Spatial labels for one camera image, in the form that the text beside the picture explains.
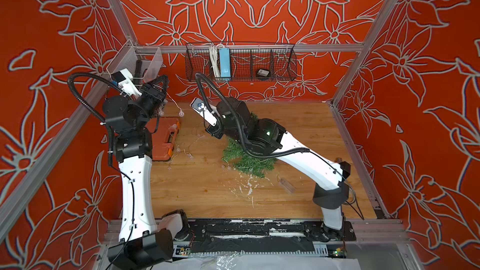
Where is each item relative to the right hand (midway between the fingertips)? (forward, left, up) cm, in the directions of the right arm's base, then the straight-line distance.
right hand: (201, 110), depth 59 cm
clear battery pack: (-10, -35, -42) cm, 56 cm away
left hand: (+6, +10, +9) cm, 15 cm away
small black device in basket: (+41, -23, -14) cm, 50 cm away
